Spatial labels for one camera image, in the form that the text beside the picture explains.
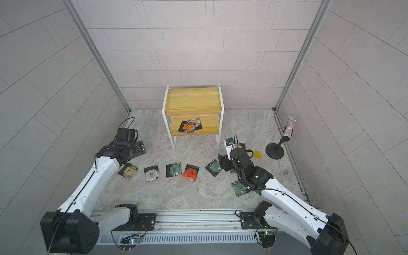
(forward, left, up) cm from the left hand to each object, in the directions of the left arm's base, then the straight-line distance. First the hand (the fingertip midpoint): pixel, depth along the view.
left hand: (139, 147), depth 82 cm
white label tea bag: (-9, -6, -12) cm, 16 cm away
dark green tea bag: (-17, -53, -12) cm, 57 cm away
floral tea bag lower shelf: (+15, -29, +3) cm, 32 cm away
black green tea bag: (-7, -17, -12) cm, 22 cm away
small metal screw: (-9, -78, -10) cm, 79 cm away
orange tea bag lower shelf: (+11, -25, +3) cm, 27 cm away
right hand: (-4, -44, +2) cm, 44 cm away
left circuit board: (-39, -4, -12) cm, 41 cm away
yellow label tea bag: (+6, -55, -6) cm, 56 cm away
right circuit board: (-38, -63, -14) cm, 75 cm away
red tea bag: (-8, -27, -13) cm, 31 cm away
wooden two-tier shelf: (+13, -24, +20) cm, 33 cm away
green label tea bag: (-5, -39, -12) cm, 41 cm away
